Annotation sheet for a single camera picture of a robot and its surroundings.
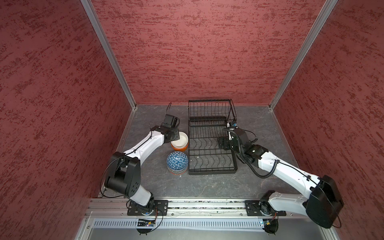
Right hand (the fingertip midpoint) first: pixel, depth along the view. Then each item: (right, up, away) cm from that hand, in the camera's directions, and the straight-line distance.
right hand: (223, 140), depth 83 cm
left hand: (-30, +1, +7) cm, 31 cm away
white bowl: (-24, -2, +9) cm, 26 cm away
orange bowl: (-26, -7, +7) cm, 28 cm away
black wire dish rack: (-7, +12, +23) cm, 27 cm away
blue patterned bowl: (-26, -13, 0) cm, 29 cm away
